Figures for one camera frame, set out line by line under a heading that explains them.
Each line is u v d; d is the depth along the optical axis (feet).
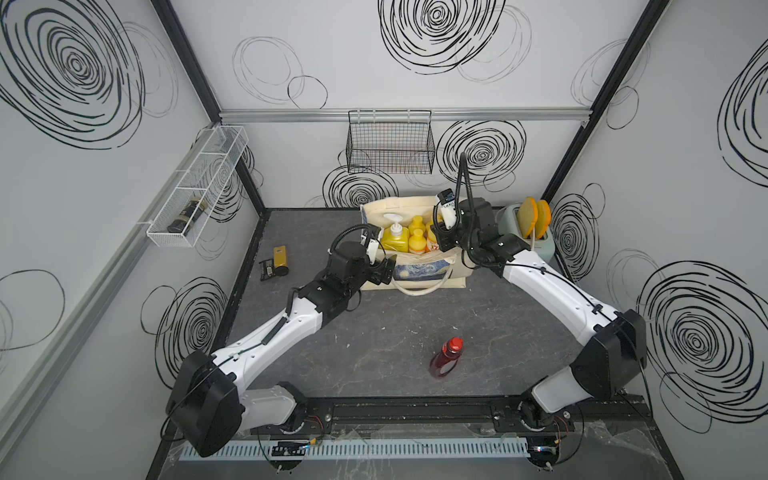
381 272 2.30
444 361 2.32
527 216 3.00
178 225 2.16
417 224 2.84
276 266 3.26
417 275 2.91
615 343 1.35
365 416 2.47
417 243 2.78
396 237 2.76
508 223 3.19
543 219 2.90
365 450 3.16
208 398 1.28
